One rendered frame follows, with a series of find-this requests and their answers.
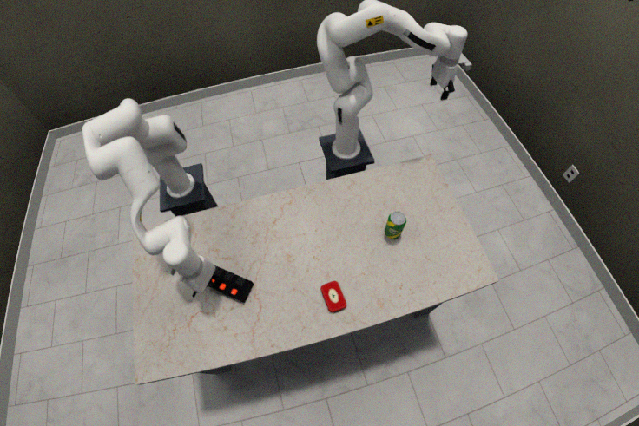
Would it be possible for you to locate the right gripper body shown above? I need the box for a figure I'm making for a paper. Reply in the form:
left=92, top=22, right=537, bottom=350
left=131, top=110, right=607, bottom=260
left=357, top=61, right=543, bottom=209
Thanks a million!
left=184, top=254, right=215, bottom=292

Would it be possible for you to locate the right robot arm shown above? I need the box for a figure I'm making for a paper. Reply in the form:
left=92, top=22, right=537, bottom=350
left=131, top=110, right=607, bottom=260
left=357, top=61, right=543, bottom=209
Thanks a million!
left=82, top=99, right=203, bottom=282

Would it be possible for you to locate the black power strip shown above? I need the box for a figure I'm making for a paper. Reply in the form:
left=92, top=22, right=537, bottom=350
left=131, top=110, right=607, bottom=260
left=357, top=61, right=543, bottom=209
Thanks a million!
left=209, top=265, right=254, bottom=303

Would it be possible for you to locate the green and yellow drink can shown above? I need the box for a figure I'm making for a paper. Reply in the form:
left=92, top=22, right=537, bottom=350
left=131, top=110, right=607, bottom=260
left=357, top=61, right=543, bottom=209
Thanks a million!
left=385, top=211, right=406, bottom=239

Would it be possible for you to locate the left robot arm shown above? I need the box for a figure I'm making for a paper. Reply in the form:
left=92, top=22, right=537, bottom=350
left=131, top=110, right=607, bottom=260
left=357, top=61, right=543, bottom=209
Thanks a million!
left=317, top=0, right=472, bottom=160

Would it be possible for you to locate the red mint tin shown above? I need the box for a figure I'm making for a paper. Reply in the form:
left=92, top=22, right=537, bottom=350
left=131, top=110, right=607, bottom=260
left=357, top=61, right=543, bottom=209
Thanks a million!
left=320, top=280, right=346, bottom=312

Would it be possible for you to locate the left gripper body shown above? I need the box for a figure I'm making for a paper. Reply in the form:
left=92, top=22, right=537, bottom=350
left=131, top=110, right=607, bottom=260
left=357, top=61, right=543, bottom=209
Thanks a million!
left=431, top=56, right=458, bottom=88

